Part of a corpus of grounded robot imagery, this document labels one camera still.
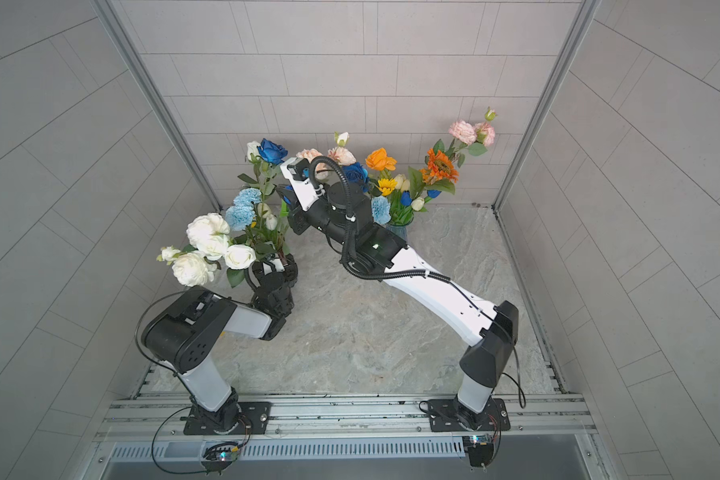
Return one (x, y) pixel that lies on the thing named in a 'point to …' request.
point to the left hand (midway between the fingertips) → (281, 246)
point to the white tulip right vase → (417, 203)
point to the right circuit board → (480, 448)
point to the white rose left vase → (271, 221)
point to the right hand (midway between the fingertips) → (279, 188)
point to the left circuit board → (218, 457)
